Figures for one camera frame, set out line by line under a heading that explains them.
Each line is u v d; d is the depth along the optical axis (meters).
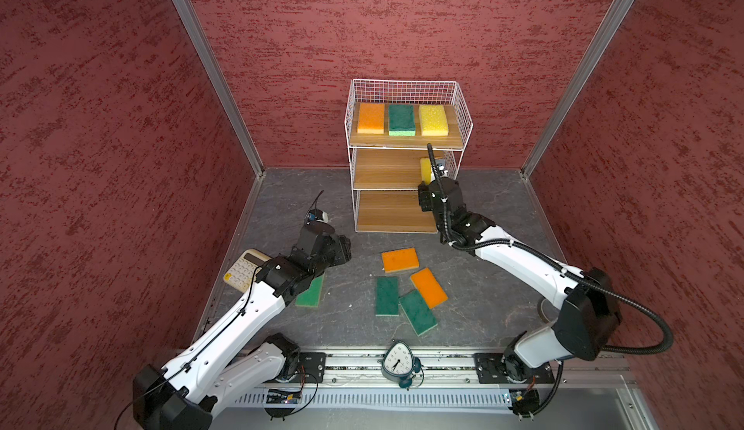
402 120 0.74
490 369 0.74
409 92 0.90
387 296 0.86
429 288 0.88
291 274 0.52
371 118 0.74
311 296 0.85
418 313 0.82
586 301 0.42
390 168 0.90
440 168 0.67
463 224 0.60
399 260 0.93
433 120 0.74
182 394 0.38
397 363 0.71
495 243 0.53
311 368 0.74
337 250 0.67
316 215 0.66
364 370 0.76
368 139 0.73
